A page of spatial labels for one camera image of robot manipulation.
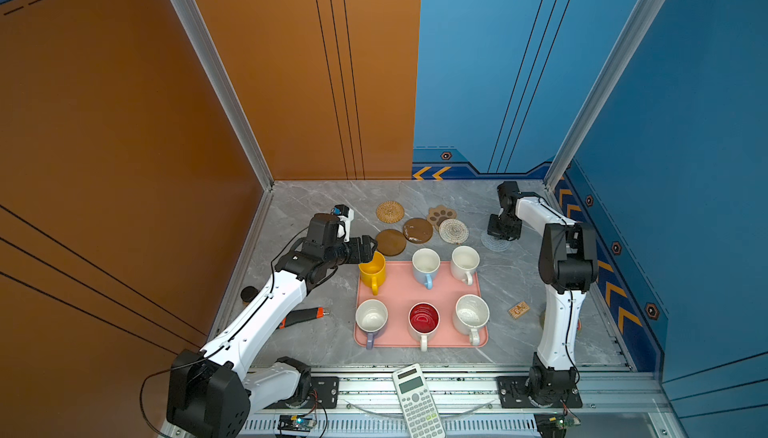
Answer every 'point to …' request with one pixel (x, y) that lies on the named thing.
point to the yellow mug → (372, 273)
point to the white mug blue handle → (425, 266)
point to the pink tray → (401, 291)
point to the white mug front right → (471, 313)
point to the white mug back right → (464, 261)
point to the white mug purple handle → (371, 316)
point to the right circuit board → (554, 425)
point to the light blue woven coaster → (494, 243)
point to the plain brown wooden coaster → (390, 242)
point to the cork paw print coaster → (439, 213)
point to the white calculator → (416, 404)
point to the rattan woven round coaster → (390, 212)
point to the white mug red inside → (423, 320)
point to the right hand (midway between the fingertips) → (495, 235)
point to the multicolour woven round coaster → (453, 230)
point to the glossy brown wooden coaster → (418, 230)
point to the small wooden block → (519, 310)
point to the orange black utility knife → (302, 315)
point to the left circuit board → (303, 423)
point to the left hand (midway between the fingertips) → (366, 241)
